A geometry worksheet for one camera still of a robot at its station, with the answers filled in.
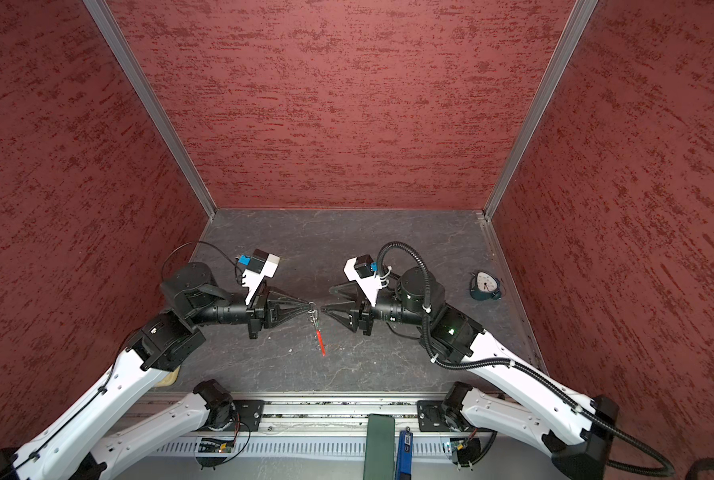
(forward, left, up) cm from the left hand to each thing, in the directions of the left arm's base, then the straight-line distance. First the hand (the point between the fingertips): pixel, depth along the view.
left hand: (307, 314), depth 55 cm
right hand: (+2, -3, -2) cm, 5 cm away
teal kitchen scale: (+25, -50, -31) cm, 64 cm away
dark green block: (-21, -15, -35) cm, 44 cm away
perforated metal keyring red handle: (+7, +2, -35) cm, 36 cm away
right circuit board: (-19, -37, -37) cm, 56 cm away
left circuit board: (-18, +23, -36) cm, 46 cm away
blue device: (-22, -20, -31) cm, 43 cm away
